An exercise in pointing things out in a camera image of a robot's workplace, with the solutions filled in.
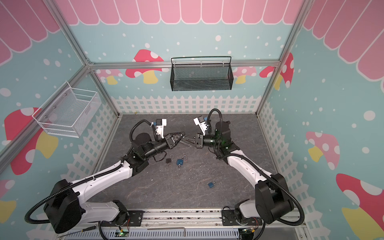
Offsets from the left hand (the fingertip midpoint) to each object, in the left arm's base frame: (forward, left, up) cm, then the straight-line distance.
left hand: (185, 137), depth 70 cm
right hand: (-1, +1, -1) cm, 2 cm away
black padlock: (+2, +12, -29) cm, 31 cm away
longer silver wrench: (-2, -2, 0) cm, 3 cm away
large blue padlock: (+2, +5, -29) cm, 30 cm away
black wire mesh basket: (+46, -5, +6) cm, 46 cm away
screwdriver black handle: (-35, +45, -27) cm, 63 cm away
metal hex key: (-1, -1, 0) cm, 1 cm away
